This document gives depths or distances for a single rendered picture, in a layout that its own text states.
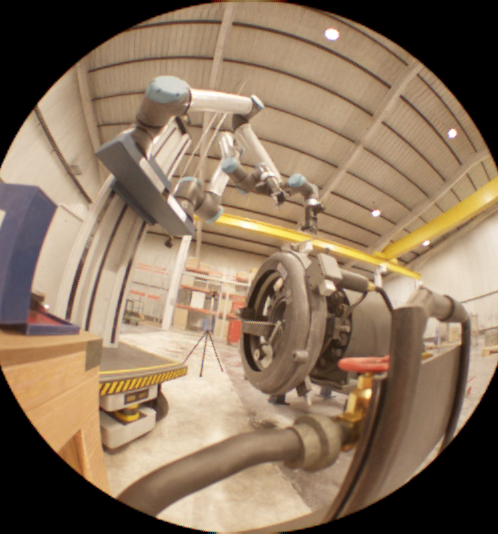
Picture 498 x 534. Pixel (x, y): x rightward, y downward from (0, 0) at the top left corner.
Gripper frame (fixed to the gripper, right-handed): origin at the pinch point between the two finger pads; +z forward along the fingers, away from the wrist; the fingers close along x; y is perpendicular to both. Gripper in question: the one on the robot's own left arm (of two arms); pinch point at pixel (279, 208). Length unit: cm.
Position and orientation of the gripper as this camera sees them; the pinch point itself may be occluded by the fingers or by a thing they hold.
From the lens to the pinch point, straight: 85.5
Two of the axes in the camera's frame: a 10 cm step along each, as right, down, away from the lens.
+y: 9.3, -3.5, -1.4
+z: 2.2, 8.1, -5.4
